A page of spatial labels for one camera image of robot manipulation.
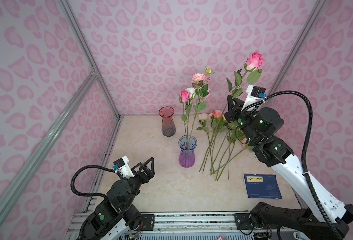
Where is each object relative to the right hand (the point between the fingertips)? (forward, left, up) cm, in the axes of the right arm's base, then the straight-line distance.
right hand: (228, 94), depth 57 cm
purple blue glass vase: (-5, +15, -40) cm, 43 cm away
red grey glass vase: (+17, +28, -40) cm, 52 cm away
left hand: (-16, +32, -23) cm, 43 cm away
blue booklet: (-17, -27, -50) cm, 60 cm away
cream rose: (+32, +4, -47) cm, 57 cm away
